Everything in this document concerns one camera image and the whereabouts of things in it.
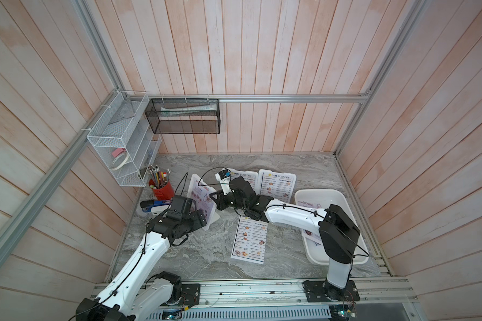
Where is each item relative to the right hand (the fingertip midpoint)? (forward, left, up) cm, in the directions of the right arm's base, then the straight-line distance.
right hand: (210, 195), depth 81 cm
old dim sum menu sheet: (-13, -17, -18) cm, 28 cm away
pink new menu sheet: (+2, +4, -2) cm, 5 cm away
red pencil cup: (+8, +24, -7) cm, 27 cm away
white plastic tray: (+9, -54, -16) cm, 57 cm away
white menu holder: (-1, -1, -18) cm, 18 cm away
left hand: (-10, +5, -7) cm, 13 cm away
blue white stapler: (0, +27, -11) cm, 29 cm away
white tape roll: (+10, +38, +10) cm, 40 cm away
